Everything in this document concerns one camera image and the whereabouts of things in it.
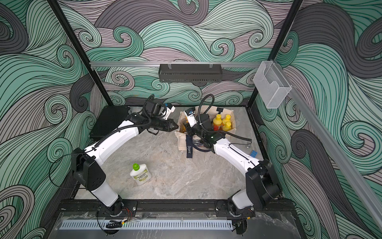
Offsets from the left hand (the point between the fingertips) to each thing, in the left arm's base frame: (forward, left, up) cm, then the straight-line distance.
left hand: (177, 124), depth 78 cm
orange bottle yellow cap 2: (+6, -29, -1) cm, 29 cm away
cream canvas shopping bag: (-3, -2, -7) cm, 7 cm away
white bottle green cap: (-22, +18, -11) cm, 31 cm away
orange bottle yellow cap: (+1, -28, -3) cm, 28 cm away
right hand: (+4, -5, -2) cm, 6 cm away
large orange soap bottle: (+1, -3, -5) cm, 6 cm away
